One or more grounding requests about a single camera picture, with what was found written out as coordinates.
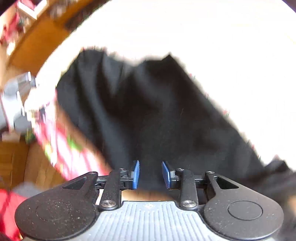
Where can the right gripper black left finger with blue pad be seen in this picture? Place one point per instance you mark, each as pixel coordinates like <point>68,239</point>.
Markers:
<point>68,210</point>

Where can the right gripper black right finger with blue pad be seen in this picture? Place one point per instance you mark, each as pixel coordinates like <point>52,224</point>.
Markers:
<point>228,208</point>

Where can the black pants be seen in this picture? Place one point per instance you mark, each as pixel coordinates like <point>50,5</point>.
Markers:
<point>153,112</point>

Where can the cherry print bed quilt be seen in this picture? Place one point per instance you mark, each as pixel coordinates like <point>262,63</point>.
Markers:
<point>240,55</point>

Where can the wooden tv cabinet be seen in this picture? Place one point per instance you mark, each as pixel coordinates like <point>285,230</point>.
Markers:
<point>52,26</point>

